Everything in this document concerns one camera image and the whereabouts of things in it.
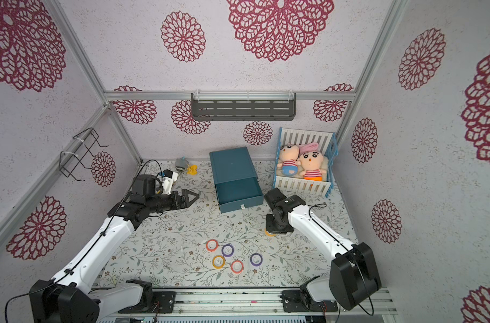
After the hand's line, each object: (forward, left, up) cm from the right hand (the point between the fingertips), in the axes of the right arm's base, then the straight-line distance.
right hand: (278, 231), depth 82 cm
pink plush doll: (+42, -8, +3) cm, 43 cm away
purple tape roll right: (-9, +9, -8) cm, 15 cm away
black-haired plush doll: (+36, -18, +5) cm, 41 cm away
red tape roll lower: (-12, +17, -8) cm, 22 cm away
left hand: (+7, +34, +14) cm, 38 cm away
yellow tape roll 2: (-9, +26, -8) cm, 29 cm away
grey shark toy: (+41, +51, -3) cm, 65 cm away
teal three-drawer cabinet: (+19, +18, +8) cm, 27 cm away
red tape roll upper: (-3, +28, -8) cm, 29 cm away
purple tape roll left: (-5, +21, -8) cm, 23 cm away
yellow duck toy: (+41, +45, -7) cm, 61 cm away
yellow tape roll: (+1, +3, -6) cm, 7 cm away
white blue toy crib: (+50, -30, +4) cm, 59 cm away
